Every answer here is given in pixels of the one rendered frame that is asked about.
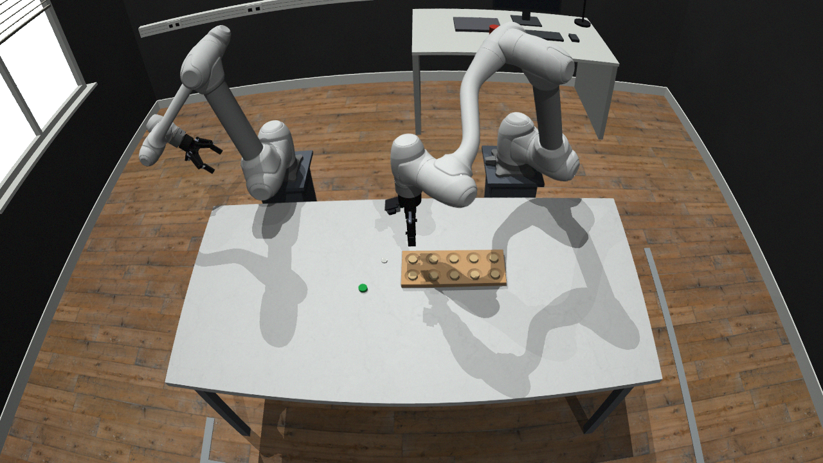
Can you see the wooden counting tray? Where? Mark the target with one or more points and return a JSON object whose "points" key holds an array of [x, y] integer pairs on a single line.
{"points": [[444, 267]]}

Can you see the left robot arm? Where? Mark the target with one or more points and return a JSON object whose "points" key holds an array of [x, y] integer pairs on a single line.
{"points": [[448, 179]]}

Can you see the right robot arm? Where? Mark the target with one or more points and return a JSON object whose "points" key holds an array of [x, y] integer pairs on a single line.
{"points": [[267, 159]]}

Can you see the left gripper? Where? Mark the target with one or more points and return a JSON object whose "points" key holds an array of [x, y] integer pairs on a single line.
{"points": [[410, 205]]}

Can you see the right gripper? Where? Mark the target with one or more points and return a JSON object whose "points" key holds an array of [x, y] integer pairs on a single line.
{"points": [[193, 146]]}

